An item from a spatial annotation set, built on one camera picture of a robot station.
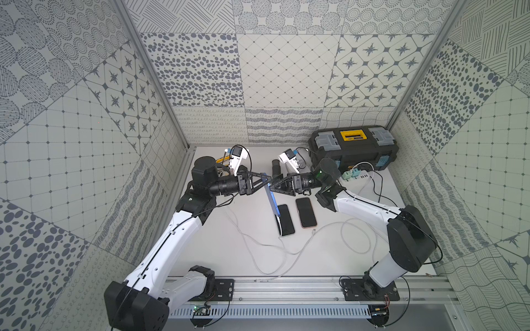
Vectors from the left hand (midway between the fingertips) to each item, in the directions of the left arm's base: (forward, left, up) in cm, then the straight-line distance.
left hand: (263, 172), depth 65 cm
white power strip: (+23, -50, -33) cm, 65 cm away
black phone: (-1, -9, -35) cm, 36 cm away
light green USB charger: (+22, -39, -30) cm, 54 cm away
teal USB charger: (+23, -44, -29) cm, 57 cm away
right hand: (-4, -2, -4) cm, 6 cm away
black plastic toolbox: (+32, -50, -19) cm, 62 cm away
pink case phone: (+3, -18, -35) cm, 39 cm away
